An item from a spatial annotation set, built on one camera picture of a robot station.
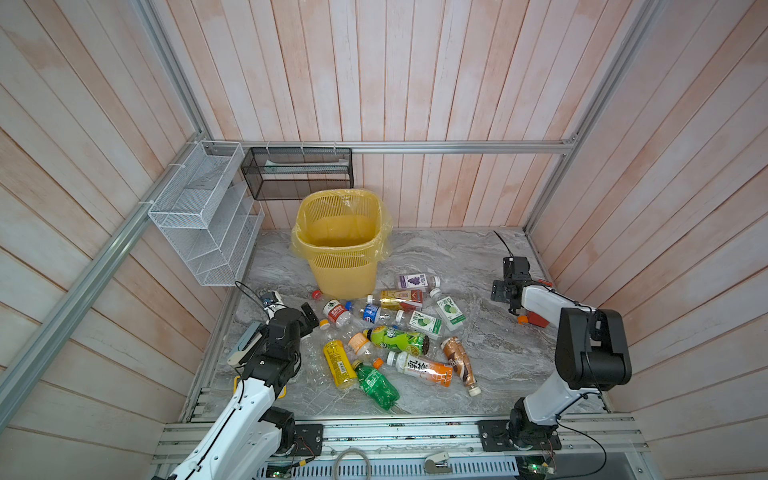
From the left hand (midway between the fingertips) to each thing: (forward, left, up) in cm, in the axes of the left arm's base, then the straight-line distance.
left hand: (296, 315), depth 82 cm
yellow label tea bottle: (-11, -12, -6) cm, 18 cm away
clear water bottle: (-14, -6, -7) cm, 17 cm away
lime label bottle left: (+3, -36, -9) cm, 37 cm away
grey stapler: (-33, -37, -10) cm, 51 cm away
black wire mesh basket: (+50, +7, +12) cm, 52 cm away
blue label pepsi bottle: (+4, -22, -7) cm, 23 cm away
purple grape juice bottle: (+18, -36, -9) cm, 41 cm away
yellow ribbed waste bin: (+14, -13, -4) cm, 19 cm away
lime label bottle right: (+7, -45, -9) cm, 46 cm away
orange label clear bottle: (-6, -18, -9) cm, 21 cm away
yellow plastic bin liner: (+33, -10, +3) cm, 34 cm away
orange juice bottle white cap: (-13, -39, -8) cm, 42 cm away
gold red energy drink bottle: (+9, -28, -6) cm, 30 cm away
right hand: (+13, -68, -8) cm, 70 cm away
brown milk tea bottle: (-10, -46, -8) cm, 48 cm away
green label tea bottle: (-5, -29, -6) cm, 30 cm away
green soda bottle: (-15, -22, -9) cm, 29 cm away
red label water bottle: (+5, -10, -6) cm, 13 cm away
